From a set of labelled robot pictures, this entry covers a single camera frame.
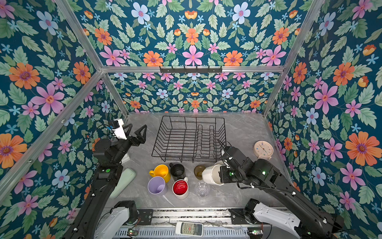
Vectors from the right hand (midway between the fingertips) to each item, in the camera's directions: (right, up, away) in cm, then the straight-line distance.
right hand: (218, 174), depth 66 cm
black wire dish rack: (-15, +13, +36) cm, 42 cm away
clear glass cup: (-7, -14, +16) cm, 23 cm away
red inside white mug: (-19, -13, +16) cm, 29 cm away
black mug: (-22, -4, +20) cm, 30 cm away
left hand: (-36, +24, +2) cm, 43 cm away
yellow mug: (-31, -5, +21) cm, 37 cm away
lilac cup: (-33, -12, +18) cm, 39 cm away
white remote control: (-12, -27, +3) cm, 30 cm away
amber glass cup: (-10, -5, +20) cm, 23 cm away
